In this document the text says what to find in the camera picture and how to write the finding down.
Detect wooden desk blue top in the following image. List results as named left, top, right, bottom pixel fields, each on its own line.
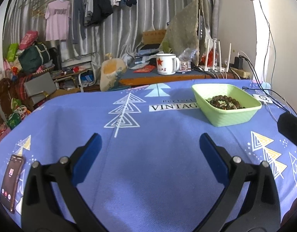
left=119, top=68, right=251, bottom=87

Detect black power adapter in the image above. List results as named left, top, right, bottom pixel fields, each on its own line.
left=233, top=55, right=244, bottom=70

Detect brown bead bracelets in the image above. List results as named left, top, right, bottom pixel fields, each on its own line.
left=205, top=95, right=246, bottom=111

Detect black object at right edge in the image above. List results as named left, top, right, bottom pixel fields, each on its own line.
left=277, top=112, right=297, bottom=147

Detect blue hanging trousers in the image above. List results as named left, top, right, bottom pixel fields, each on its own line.
left=69, top=0, right=86, bottom=44

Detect olive dotted cloth cover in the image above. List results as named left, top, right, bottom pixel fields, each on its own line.
left=159, top=0, right=212, bottom=66

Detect beige stuffed sack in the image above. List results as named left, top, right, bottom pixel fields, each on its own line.
left=100, top=58, right=128, bottom=92

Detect black hanging jacket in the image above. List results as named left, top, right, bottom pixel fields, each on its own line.
left=88, top=0, right=113, bottom=26

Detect clear plastic bag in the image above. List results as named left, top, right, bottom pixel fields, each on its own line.
left=178, top=48, right=199, bottom=65

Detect white wifi router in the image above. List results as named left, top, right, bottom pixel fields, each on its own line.
left=204, top=38, right=232, bottom=73

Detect black cable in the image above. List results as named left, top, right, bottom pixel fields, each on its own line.
left=239, top=55, right=296, bottom=116

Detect dark green duffel bag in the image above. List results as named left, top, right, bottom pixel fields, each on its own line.
left=18, top=43, right=51, bottom=74

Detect black smartphone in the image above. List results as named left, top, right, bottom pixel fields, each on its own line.
left=0, top=154, right=25, bottom=214

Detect pink t-shirt on hanger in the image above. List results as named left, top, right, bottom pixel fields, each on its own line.
left=45, top=0, right=71, bottom=41

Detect green plastic tray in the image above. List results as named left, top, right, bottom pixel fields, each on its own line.
left=191, top=83, right=262, bottom=127

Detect red packet on desk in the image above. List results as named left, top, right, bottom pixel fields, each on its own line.
left=133, top=64, right=156, bottom=73

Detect red pink bag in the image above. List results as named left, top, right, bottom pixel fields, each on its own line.
left=18, top=30, right=39, bottom=50

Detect white round charger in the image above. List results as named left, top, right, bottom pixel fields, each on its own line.
left=253, top=94, right=273, bottom=104

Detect blue patterned tablecloth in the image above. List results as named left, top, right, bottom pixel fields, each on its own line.
left=0, top=80, right=297, bottom=231

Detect grey cardboard box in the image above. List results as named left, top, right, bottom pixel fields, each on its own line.
left=24, top=72, right=57, bottom=105

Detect white enamel mug red star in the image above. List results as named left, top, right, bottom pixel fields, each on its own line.
left=156, top=53, right=180, bottom=75

